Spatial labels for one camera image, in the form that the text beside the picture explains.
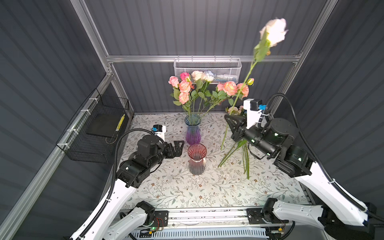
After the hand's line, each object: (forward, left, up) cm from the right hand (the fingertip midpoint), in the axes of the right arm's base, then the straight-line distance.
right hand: (228, 117), depth 54 cm
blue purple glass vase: (+19, +14, -35) cm, 43 cm away
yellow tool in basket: (+13, +52, -17) cm, 56 cm away
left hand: (+1, +21, -17) cm, 27 cm away
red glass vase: (+1, +12, -28) cm, 30 cm away
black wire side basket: (+12, +62, -16) cm, 65 cm away
